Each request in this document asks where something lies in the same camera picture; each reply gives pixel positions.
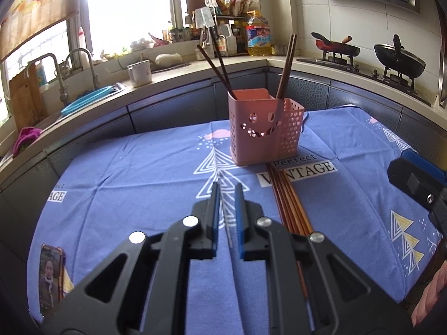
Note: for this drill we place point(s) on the brown wooden chopstick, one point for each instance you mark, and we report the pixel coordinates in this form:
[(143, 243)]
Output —
[(220, 61), (289, 64), (216, 73), (284, 64)]

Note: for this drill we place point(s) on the bunch of brown chopsticks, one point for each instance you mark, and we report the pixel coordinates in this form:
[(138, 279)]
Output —
[(286, 199)]

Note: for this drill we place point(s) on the blue plastic basin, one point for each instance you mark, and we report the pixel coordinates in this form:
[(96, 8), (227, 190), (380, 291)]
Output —
[(87, 99)]

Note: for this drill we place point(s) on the white plastic jug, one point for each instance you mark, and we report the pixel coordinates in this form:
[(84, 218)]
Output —
[(223, 40)]

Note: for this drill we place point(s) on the gas stove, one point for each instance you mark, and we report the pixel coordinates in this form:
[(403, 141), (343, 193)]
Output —
[(366, 68)]

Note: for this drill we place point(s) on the blue printed tablecloth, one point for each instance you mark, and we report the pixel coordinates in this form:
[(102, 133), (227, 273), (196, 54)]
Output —
[(139, 181)]

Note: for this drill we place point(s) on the black wok with lid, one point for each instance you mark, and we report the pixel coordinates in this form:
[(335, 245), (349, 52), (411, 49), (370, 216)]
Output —
[(400, 61)]

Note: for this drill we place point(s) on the wooden cutting board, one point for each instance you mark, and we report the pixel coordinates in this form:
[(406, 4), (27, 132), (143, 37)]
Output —
[(22, 101)]

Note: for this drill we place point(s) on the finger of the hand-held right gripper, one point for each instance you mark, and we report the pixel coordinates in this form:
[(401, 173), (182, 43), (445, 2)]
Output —
[(424, 162), (408, 181)]

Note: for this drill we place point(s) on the steel sink faucet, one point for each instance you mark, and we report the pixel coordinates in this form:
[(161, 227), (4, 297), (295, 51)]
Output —
[(93, 73), (63, 83)]

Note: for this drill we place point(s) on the kitchen window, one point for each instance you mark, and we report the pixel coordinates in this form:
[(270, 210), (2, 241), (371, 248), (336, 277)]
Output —
[(132, 3)]

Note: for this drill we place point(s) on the smartphone in clear case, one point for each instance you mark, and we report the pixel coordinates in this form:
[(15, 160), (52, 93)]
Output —
[(50, 279)]

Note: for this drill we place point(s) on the small glass jar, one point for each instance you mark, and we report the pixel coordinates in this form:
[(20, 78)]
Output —
[(202, 55)]

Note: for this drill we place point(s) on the cooking oil bottle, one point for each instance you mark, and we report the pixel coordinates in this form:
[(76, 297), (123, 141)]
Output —
[(259, 35)]

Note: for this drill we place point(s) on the row of spice jars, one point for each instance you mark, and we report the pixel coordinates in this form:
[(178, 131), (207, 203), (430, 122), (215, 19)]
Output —
[(181, 34)]

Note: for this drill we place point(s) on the hanging steel cleaver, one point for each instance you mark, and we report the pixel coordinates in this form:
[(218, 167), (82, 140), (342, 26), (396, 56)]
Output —
[(204, 17)]

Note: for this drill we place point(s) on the small steel pot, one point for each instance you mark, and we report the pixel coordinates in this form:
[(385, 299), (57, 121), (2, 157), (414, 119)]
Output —
[(277, 49)]

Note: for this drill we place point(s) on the dish soap bottle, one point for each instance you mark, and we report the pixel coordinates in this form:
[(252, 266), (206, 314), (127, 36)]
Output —
[(41, 73)]

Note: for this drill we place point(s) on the bowl of eggs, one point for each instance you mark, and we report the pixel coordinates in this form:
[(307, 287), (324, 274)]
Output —
[(141, 43)]

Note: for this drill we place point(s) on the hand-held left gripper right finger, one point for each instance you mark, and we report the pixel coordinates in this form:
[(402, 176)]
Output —
[(239, 223)]

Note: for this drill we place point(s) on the red frying pan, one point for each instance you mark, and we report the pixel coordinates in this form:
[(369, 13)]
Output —
[(335, 47)]

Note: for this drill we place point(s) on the magenta cloth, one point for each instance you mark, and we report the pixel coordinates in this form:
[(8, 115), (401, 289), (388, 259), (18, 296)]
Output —
[(24, 139)]

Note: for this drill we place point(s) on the pink plastic chopstick holder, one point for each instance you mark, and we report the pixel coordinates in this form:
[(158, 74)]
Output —
[(251, 146)]

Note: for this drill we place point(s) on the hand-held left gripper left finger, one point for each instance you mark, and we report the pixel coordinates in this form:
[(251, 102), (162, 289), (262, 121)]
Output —
[(216, 223)]

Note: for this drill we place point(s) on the row of food packets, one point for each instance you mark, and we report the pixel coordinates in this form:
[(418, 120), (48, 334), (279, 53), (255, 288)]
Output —
[(234, 3)]

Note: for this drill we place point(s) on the black metal shelf rack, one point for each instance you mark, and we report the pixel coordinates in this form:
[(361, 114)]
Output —
[(228, 16)]

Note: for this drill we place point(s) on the person's right hand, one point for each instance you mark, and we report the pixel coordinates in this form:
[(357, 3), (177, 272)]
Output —
[(431, 300)]

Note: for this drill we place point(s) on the white bottle red cap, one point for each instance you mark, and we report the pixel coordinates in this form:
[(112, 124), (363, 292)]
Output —
[(82, 42)]

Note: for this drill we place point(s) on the white mug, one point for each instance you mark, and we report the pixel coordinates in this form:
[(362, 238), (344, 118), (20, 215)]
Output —
[(140, 73)]

